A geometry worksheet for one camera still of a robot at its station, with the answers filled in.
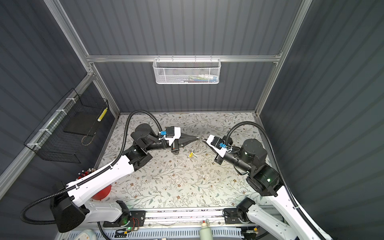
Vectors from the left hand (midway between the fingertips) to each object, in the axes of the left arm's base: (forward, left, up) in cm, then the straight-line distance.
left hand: (197, 135), depth 57 cm
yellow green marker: (+27, +50, -13) cm, 58 cm away
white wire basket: (+82, +3, -18) cm, 84 cm away
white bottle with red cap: (-28, -2, -33) cm, 44 cm away
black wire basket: (+17, +62, -12) cm, 66 cm away
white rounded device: (-25, +52, -38) cm, 69 cm away
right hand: (-1, -4, -2) cm, 5 cm away
